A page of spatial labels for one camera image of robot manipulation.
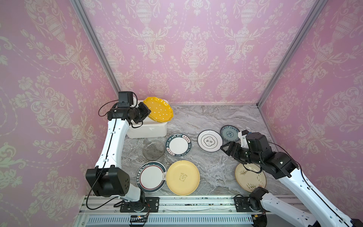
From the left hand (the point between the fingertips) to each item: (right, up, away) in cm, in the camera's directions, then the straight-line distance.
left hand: (151, 110), depth 78 cm
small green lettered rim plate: (+14, -23, +21) cm, 34 cm away
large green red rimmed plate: (-1, -39, +6) cm, 40 cm away
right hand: (+38, -20, -8) cm, 44 cm away
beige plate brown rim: (+58, -39, +6) cm, 70 cm away
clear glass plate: (-2, -26, +17) cm, 31 cm away
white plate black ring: (+36, -21, +21) cm, 47 cm away
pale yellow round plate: (+18, -40, +6) cm, 44 cm away
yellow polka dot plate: (+5, 0, +7) cm, 8 cm away
